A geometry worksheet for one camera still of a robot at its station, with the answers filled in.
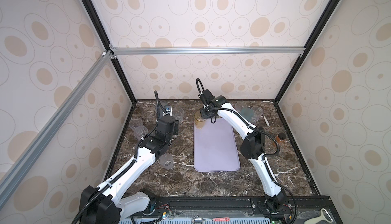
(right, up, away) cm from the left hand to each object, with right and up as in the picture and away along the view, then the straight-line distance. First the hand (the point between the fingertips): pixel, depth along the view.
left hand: (174, 117), depth 78 cm
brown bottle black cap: (+60, -12, +10) cm, 62 cm away
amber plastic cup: (+13, -4, +20) cm, 24 cm away
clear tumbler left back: (-31, -4, +25) cm, 40 cm away
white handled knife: (+60, -3, +29) cm, 67 cm away
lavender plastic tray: (+22, -19, +16) cm, 34 cm away
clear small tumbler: (-2, +2, +30) cm, 30 cm away
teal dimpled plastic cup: (+46, +2, +27) cm, 54 cm away
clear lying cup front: (-6, -25, +9) cm, 28 cm away
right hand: (+17, +2, +17) cm, 24 cm away
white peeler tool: (+71, -46, -8) cm, 85 cm away
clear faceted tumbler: (+43, +9, +37) cm, 58 cm away
